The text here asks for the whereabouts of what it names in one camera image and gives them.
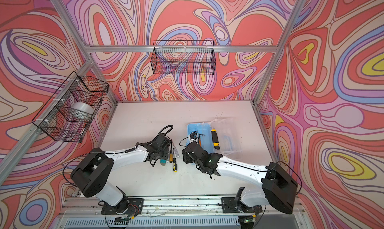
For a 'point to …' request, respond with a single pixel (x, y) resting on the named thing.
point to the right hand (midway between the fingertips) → (188, 154)
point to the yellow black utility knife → (215, 139)
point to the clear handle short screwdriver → (175, 150)
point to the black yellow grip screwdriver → (174, 164)
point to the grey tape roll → (81, 111)
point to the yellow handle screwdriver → (171, 157)
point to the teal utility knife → (163, 161)
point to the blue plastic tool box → (229, 136)
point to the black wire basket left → (67, 115)
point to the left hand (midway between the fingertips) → (167, 152)
